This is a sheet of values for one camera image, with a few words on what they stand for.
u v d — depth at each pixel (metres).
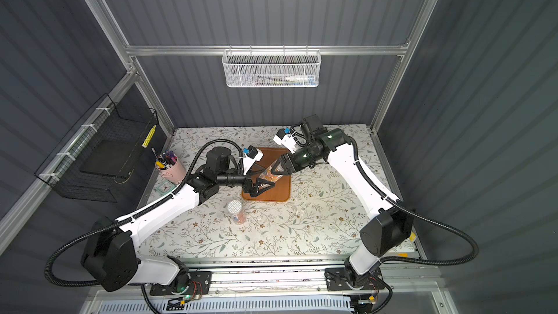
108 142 0.78
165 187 0.96
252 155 0.67
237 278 0.75
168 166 0.92
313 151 0.60
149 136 0.83
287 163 0.64
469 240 0.38
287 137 0.68
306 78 0.90
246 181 0.68
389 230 0.42
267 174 0.72
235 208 0.79
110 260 0.42
